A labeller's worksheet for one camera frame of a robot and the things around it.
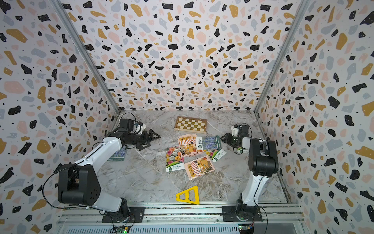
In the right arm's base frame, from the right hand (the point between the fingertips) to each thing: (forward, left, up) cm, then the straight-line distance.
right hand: (225, 138), depth 102 cm
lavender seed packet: (-2, +12, -3) cm, 12 cm away
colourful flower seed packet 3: (-6, -11, -4) cm, 13 cm away
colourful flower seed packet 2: (-11, +7, -3) cm, 14 cm away
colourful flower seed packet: (-17, +34, -2) cm, 38 cm away
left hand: (-11, +43, +13) cm, 46 cm away
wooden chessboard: (+12, +23, 0) cm, 26 cm away
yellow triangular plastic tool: (-39, +24, -1) cm, 46 cm away
